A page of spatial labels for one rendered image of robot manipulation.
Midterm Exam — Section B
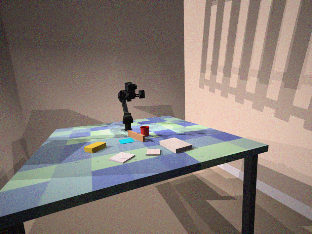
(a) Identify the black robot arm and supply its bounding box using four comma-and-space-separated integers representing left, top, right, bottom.
118, 82, 137, 131

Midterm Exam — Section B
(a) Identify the orange flat bar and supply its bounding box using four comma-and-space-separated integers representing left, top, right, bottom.
128, 130, 145, 142

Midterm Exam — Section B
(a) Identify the yellow rectangular block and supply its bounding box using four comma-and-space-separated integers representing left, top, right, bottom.
84, 141, 107, 153

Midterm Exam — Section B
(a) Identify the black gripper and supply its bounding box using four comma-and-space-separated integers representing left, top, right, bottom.
119, 90, 145, 100

